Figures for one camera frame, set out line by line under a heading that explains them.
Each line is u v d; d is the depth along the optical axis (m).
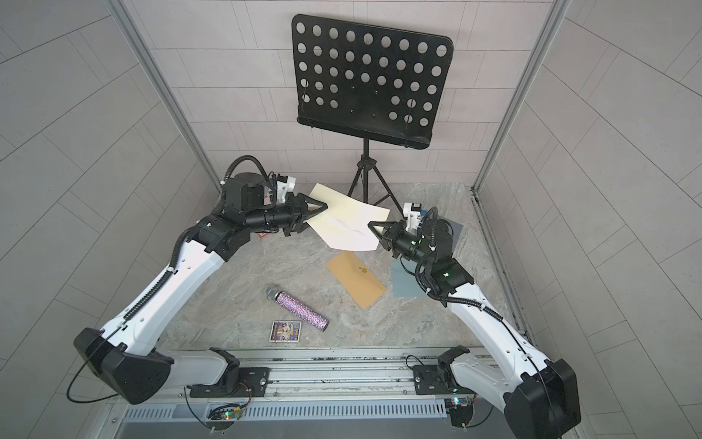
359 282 0.91
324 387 0.71
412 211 0.67
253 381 0.71
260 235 0.56
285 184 0.64
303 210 0.59
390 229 0.65
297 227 0.60
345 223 0.68
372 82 0.67
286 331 0.79
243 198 0.49
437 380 0.71
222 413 0.67
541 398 0.37
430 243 0.52
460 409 0.68
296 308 0.82
